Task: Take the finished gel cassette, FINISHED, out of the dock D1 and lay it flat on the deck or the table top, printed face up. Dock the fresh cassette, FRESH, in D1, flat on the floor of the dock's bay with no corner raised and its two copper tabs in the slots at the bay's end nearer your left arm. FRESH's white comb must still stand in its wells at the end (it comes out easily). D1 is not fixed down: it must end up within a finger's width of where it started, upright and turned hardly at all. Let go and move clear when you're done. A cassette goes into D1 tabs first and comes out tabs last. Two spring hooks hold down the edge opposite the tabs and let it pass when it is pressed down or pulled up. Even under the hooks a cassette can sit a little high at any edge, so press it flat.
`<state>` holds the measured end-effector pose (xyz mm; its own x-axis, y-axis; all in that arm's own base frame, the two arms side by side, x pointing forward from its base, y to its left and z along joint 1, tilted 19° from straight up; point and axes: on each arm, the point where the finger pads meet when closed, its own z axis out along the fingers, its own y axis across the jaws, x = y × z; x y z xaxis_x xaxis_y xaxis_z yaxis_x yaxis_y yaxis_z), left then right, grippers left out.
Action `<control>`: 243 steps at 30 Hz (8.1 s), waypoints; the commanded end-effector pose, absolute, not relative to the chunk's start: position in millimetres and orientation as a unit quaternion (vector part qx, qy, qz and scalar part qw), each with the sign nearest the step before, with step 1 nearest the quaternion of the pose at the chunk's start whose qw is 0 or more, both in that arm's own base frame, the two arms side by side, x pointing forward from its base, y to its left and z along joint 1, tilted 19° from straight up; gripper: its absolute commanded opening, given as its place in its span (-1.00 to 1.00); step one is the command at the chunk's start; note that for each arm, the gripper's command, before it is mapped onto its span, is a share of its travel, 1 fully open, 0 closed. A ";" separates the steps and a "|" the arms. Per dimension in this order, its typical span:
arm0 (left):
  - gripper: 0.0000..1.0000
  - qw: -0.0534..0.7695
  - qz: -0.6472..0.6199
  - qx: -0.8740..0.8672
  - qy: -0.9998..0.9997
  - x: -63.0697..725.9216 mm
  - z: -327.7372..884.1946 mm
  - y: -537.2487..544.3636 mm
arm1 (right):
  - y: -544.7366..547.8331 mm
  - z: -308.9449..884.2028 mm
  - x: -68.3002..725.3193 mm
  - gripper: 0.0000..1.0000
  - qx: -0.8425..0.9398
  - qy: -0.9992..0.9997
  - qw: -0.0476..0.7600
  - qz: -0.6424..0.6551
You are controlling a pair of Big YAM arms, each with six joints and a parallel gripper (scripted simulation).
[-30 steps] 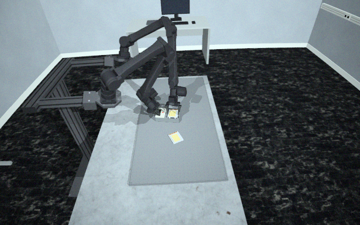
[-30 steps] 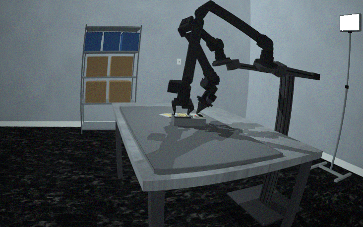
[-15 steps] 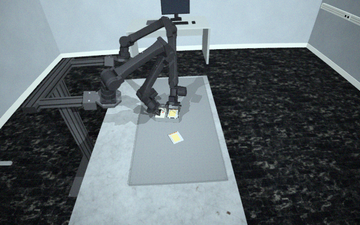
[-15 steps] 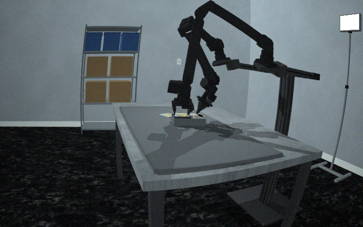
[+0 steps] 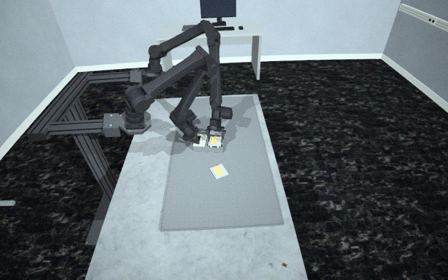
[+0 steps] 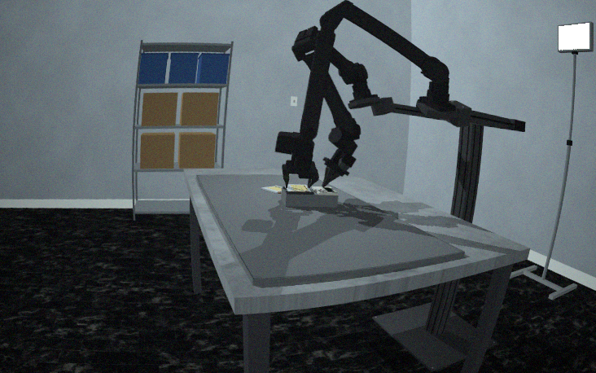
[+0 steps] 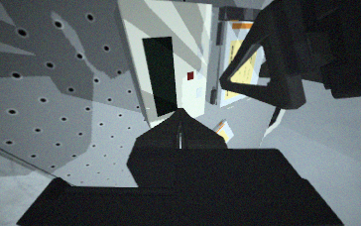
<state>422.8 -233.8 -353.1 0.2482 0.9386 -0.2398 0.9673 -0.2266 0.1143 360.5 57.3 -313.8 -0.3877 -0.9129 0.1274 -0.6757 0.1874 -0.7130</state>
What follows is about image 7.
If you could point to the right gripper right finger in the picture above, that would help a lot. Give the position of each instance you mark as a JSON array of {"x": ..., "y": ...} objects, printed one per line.
[{"x": 197, "y": 135}]

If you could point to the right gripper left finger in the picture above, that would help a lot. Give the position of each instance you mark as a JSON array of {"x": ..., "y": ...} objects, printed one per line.
[{"x": 163, "y": 134}]

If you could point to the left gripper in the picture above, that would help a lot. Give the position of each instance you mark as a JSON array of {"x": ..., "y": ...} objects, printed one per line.
[{"x": 282, "y": 28}]

